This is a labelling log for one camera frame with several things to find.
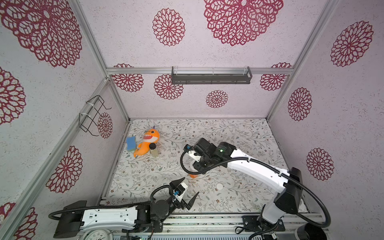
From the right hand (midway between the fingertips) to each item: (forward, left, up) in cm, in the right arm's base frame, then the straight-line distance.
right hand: (198, 159), depth 77 cm
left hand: (-12, +4, -4) cm, 13 cm away
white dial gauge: (-33, +46, -12) cm, 58 cm away
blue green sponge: (+20, +47, -15) cm, 53 cm away
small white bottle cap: (-7, -12, -18) cm, 23 cm away
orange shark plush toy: (+22, +32, -9) cm, 40 cm away
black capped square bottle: (+11, +28, -10) cm, 32 cm away
